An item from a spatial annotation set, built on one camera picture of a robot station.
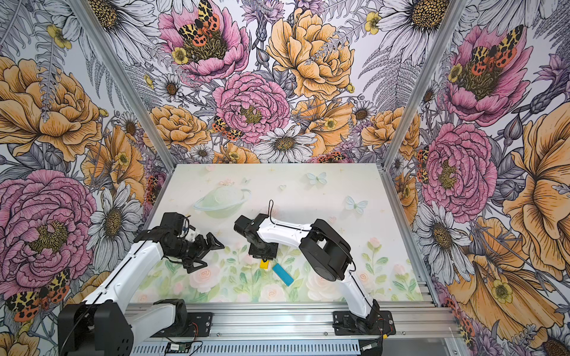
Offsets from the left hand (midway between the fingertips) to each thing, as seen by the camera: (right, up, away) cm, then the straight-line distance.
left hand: (214, 260), depth 79 cm
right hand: (+17, -3, +9) cm, 19 cm away
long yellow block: (+17, -4, +8) cm, 19 cm away
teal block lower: (+24, -7, +6) cm, 26 cm away
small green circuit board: (-8, -24, -9) cm, 27 cm away
